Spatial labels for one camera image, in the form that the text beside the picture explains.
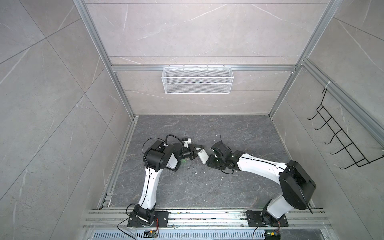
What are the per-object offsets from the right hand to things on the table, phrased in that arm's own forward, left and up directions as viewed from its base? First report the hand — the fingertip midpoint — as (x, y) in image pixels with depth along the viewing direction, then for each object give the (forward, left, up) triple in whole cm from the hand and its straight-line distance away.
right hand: (207, 162), depth 87 cm
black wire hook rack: (-14, -59, +26) cm, 66 cm away
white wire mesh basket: (+49, +5, +24) cm, 55 cm away
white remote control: (+4, +2, 0) cm, 5 cm away
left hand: (+11, +1, 0) cm, 11 cm away
